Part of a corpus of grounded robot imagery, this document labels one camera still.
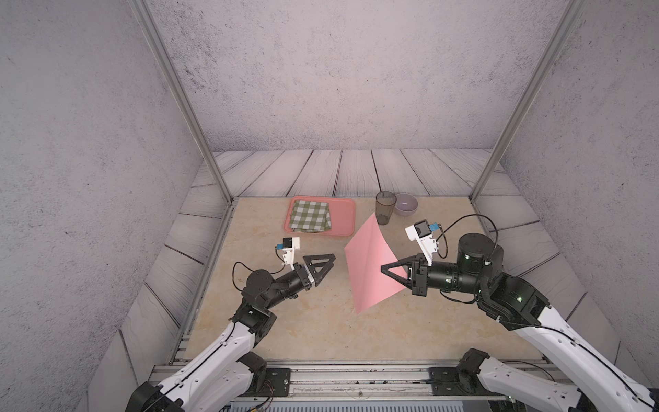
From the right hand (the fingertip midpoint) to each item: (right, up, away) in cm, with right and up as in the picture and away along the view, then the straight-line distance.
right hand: (386, 272), depth 56 cm
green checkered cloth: (-22, +12, +57) cm, 62 cm away
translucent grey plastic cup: (+8, +17, +47) cm, 51 cm away
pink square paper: (-4, +3, +6) cm, 8 cm away
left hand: (-11, -1, +9) cm, 14 cm away
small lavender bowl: (+20, +18, +59) cm, 65 cm away
